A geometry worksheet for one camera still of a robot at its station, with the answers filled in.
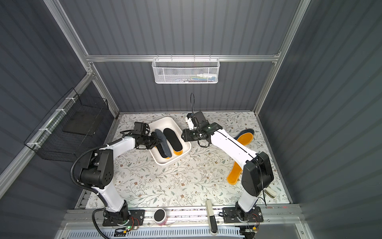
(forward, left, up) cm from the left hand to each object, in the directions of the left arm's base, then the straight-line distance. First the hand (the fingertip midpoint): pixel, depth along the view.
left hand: (164, 140), depth 95 cm
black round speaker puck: (-42, -3, -3) cm, 42 cm away
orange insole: (-19, -44, -8) cm, 48 cm away
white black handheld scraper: (-46, -28, -2) cm, 54 cm away
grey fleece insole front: (0, 0, -3) cm, 3 cm away
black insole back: (+2, -6, -5) cm, 8 cm away
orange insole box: (-5, -9, -6) cm, 12 cm away
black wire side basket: (-3, +41, +20) cm, 46 cm away
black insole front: (-6, +2, -3) cm, 6 cm away
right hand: (-5, -15, +12) cm, 20 cm away
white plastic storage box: (+19, +1, -4) cm, 19 cm away
